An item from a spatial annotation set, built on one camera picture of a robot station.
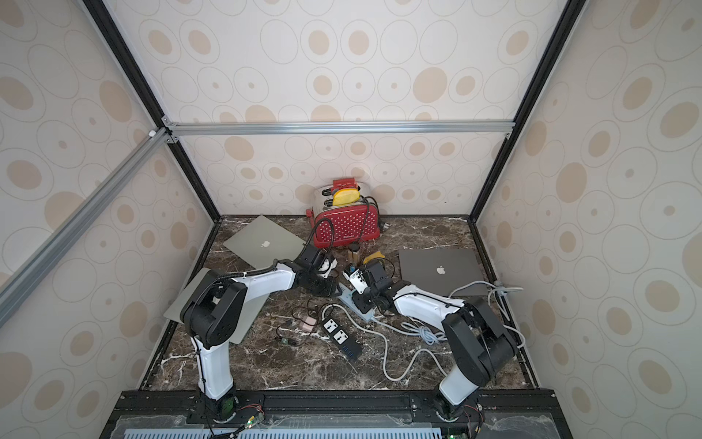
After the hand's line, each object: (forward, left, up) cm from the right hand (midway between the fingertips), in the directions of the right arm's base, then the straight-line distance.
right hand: (354, 298), depth 90 cm
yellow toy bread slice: (+33, +5, +16) cm, 37 cm away
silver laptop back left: (+26, +39, -3) cm, 47 cm away
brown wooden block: (+17, +1, +1) cm, 17 cm away
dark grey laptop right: (+18, -37, -8) cm, 42 cm away
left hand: (+3, +4, -1) cm, 5 cm away
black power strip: (-13, +3, -2) cm, 14 cm away
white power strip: (+1, +3, -2) cm, 4 cm away
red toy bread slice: (+38, +6, +18) cm, 42 cm away
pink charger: (-7, +14, -2) cm, 16 cm away
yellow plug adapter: (+20, -7, -3) cm, 22 cm away
